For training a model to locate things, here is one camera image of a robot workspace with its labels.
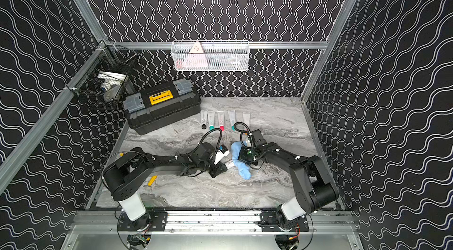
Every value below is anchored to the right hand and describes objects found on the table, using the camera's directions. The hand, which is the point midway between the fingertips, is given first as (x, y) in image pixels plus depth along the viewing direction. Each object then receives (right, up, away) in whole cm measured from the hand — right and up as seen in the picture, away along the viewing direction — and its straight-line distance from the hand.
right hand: (238, 157), depth 90 cm
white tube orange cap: (+6, +21, +19) cm, 29 cm away
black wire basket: (-71, +40, +1) cm, 81 cm away
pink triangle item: (-22, +51, -1) cm, 55 cm away
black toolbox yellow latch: (-44, +26, +4) cm, 52 cm away
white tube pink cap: (-9, +19, +16) cm, 27 cm away
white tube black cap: (-20, +22, +20) cm, 36 cm away
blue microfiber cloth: (+2, -3, -8) cm, 9 cm away
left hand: (-6, -3, -3) cm, 8 cm away
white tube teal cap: (-2, +21, +19) cm, 29 cm away
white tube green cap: (-15, +20, +18) cm, 31 cm away
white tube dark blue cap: (-5, -3, -3) cm, 6 cm away
